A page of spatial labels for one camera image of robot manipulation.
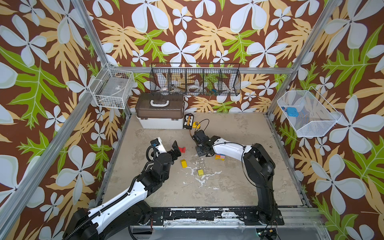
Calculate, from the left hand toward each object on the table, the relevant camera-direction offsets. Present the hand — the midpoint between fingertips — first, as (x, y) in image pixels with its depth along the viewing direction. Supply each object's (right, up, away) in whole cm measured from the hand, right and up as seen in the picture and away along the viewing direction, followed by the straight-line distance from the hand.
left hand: (168, 142), depth 77 cm
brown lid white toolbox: (-8, +19, +18) cm, 27 cm away
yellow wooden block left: (+7, -14, +14) cm, 21 cm away
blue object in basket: (+71, +17, +9) cm, 74 cm away
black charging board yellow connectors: (+10, +14, +37) cm, 41 cm away
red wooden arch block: (+6, -7, +19) cm, 21 cm away
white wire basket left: (-34, +31, +9) cm, 47 cm away
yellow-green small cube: (+17, -19, +11) cm, 28 cm away
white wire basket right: (+78, +16, +5) cm, 79 cm away
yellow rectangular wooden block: (+32, -12, +16) cm, 38 cm away
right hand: (+18, -6, +19) cm, 27 cm away
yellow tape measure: (+15, +10, +34) cm, 38 cm away
